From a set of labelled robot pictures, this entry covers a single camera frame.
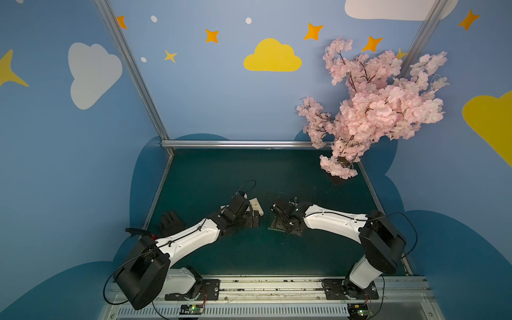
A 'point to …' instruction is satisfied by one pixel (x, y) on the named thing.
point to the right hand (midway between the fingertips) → (283, 223)
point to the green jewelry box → (279, 224)
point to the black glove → (170, 222)
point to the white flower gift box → (256, 206)
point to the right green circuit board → (359, 311)
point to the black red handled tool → (140, 232)
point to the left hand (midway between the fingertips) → (255, 216)
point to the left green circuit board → (191, 309)
